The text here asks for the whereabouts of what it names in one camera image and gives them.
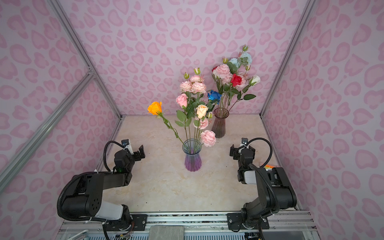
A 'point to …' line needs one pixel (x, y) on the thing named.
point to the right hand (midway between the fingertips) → (242, 144)
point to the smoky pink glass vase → (219, 126)
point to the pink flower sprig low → (208, 138)
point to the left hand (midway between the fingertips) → (135, 144)
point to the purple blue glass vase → (192, 147)
